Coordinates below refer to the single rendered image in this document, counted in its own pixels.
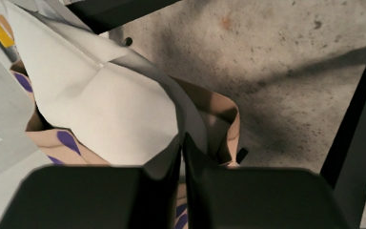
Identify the beige polka-dot pillowcase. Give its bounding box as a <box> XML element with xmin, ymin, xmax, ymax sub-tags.
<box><xmin>9</xmin><ymin>58</ymin><xmax>240</xmax><ymax>229</ymax></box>

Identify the white pillow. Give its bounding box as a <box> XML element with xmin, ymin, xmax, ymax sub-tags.
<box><xmin>3</xmin><ymin>0</ymin><xmax>210</xmax><ymax>183</ymax></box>

